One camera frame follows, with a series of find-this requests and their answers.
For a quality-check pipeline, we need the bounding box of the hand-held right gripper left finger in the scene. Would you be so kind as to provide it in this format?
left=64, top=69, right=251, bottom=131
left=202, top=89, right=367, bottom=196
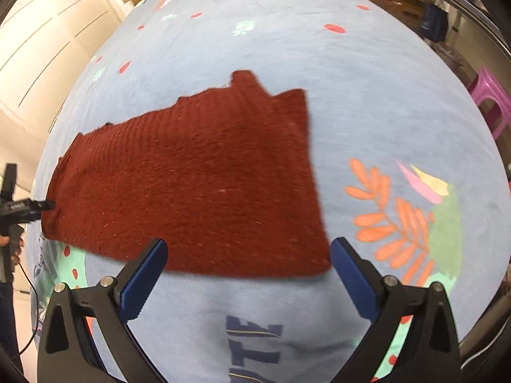
left=37, top=238, right=168, bottom=383

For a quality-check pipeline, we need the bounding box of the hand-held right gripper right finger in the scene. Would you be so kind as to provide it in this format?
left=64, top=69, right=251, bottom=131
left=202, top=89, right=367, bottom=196
left=330, top=237, right=464, bottom=383

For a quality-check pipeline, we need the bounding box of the dark red knit sweater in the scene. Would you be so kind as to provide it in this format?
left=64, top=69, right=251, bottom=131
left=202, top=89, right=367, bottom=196
left=41, top=70, right=332, bottom=278

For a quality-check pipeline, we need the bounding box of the person's left hand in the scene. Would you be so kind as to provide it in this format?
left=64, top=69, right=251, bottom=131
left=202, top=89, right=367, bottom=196
left=0, top=235, right=24, bottom=266

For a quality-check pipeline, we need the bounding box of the white wardrobe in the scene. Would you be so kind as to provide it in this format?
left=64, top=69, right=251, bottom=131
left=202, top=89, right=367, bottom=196
left=0, top=0, right=125, bottom=141

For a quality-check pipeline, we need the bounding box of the blue printed bedsheet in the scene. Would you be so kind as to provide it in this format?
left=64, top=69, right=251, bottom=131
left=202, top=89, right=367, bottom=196
left=30, top=0, right=509, bottom=383

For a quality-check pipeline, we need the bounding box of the purple plastic stool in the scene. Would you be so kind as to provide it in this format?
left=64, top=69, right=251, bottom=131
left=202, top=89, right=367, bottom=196
left=467, top=67, right=511, bottom=139

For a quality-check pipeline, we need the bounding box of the dark blue bag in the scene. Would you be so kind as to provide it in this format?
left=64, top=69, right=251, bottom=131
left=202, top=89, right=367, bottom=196
left=422, top=2, right=450, bottom=43

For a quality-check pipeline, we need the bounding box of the wooden nightstand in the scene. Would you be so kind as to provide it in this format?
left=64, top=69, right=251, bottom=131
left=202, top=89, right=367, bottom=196
left=355, top=0, right=424, bottom=29

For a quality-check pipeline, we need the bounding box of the long grey desk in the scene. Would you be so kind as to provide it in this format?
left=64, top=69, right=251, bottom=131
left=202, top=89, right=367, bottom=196
left=433, top=0, right=511, bottom=61

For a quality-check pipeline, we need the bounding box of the black cable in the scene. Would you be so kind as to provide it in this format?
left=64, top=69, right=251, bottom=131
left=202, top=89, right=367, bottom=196
left=11, top=261, right=41, bottom=354

